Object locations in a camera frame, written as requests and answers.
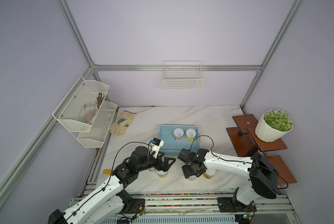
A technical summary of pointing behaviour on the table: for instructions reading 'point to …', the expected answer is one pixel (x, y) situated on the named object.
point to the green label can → (152, 169)
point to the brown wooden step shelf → (245, 142)
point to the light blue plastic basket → (193, 145)
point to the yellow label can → (190, 135)
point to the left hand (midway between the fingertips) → (168, 158)
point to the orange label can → (162, 174)
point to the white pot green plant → (273, 125)
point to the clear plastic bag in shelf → (88, 112)
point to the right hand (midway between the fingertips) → (192, 173)
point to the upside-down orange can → (209, 173)
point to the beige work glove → (122, 123)
